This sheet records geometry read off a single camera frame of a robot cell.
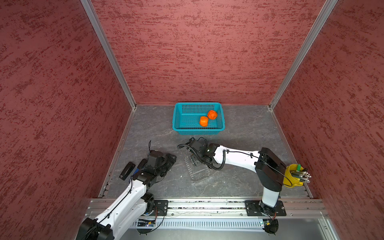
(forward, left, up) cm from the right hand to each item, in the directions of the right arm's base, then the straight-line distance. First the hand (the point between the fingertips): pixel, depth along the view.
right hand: (199, 159), depth 87 cm
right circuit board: (-32, -33, -5) cm, 46 cm away
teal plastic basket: (+34, -1, -3) cm, 34 cm away
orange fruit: (+33, -11, +2) cm, 35 cm away
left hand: (-3, +15, +1) cm, 15 cm away
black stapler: (-6, +41, +1) cm, 42 cm away
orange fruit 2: (+28, -5, +2) cm, 28 cm away
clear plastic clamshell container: (-7, +1, -4) cm, 8 cm away
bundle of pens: (-15, -49, +12) cm, 52 cm away
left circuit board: (-31, +27, -5) cm, 41 cm away
